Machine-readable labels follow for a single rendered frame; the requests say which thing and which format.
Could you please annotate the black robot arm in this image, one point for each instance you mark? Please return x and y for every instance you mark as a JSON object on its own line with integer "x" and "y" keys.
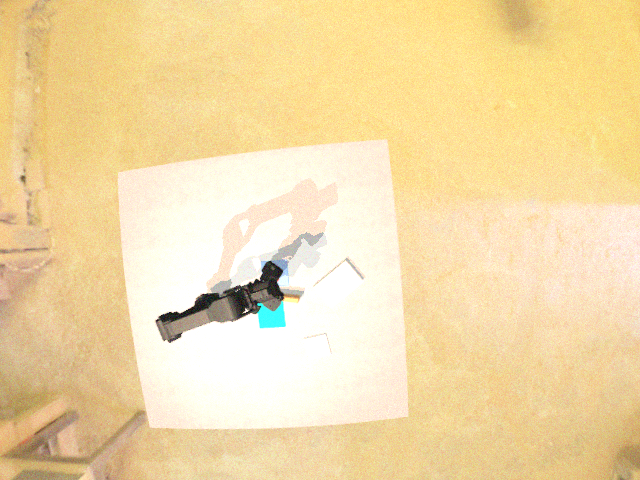
{"x": 228, "y": 307}

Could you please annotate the wooden plank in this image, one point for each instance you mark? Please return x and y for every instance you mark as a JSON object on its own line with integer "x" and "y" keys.
{"x": 291, "y": 297}

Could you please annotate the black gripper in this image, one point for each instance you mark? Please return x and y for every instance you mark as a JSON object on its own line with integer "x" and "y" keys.
{"x": 270, "y": 270}

